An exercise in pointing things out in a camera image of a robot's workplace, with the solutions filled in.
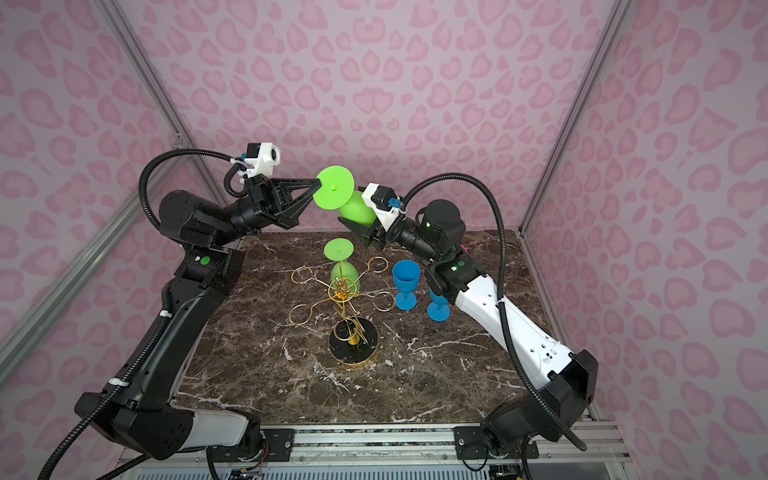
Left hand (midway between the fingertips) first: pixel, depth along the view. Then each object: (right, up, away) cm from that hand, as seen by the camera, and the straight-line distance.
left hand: (314, 185), depth 46 cm
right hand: (+5, 0, +12) cm, 12 cm away
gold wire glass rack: (-1, -37, +45) cm, 58 cm away
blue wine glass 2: (+16, -17, +45) cm, 51 cm away
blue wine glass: (+27, -28, +51) cm, 64 cm away
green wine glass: (-2, -17, +36) cm, 40 cm away
